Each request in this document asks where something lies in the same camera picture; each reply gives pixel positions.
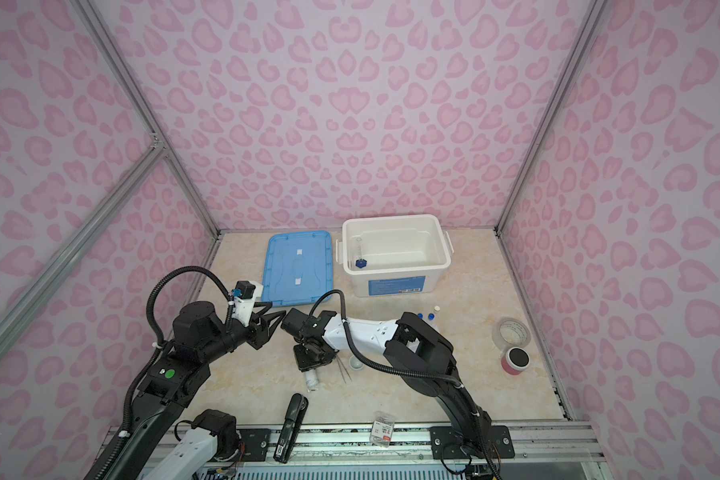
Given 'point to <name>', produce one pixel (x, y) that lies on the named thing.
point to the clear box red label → (382, 429)
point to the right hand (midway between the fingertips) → (306, 364)
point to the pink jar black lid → (515, 360)
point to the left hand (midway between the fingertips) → (276, 304)
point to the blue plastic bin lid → (298, 268)
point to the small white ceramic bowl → (355, 363)
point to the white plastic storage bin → (398, 254)
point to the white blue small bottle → (312, 383)
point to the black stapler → (291, 428)
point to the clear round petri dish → (510, 332)
